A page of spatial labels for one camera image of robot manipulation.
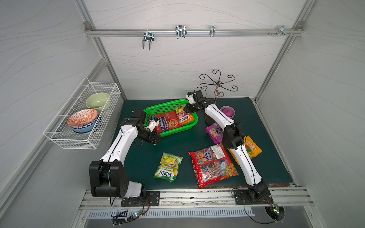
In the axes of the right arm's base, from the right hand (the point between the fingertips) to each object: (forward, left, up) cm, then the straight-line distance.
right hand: (183, 107), depth 103 cm
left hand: (-29, +15, +4) cm, 33 cm away
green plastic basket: (-5, +25, -1) cm, 25 cm away
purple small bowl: (+1, -34, -4) cm, 34 cm away
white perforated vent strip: (-63, 0, -10) cm, 64 cm away
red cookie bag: (-10, +11, -5) cm, 16 cm away
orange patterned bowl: (-32, +43, +27) cm, 60 cm away
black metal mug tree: (+1, -22, +22) cm, 31 cm away
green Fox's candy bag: (-42, +7, -6) cm, 43 cm away
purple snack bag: (-18, -23, -3) cm, 29 cm away
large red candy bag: (-40, -19, -5) cm, 45 cm away
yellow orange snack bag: (-28, -44, -4) cm, 53 cm away
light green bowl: (-19, +43, +26) cm, 54 cm away
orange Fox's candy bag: (-5, 0, -5) cm, 7 cm away
